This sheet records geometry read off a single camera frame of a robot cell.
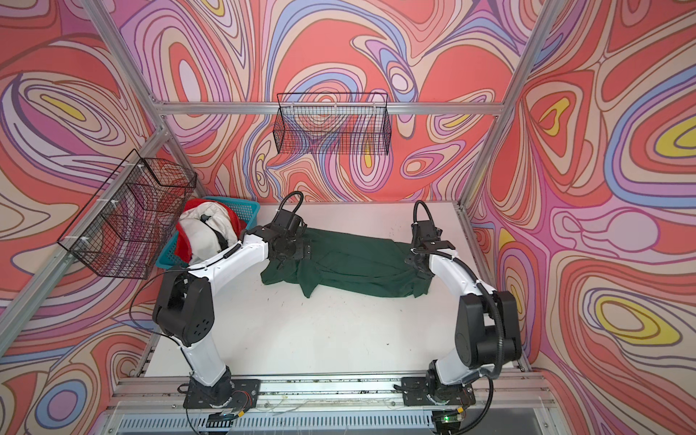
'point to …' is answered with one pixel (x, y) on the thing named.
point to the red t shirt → (182, 245)
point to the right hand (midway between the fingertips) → (421, 266)
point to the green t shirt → (346, 258)
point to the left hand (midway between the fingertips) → (301, 248)
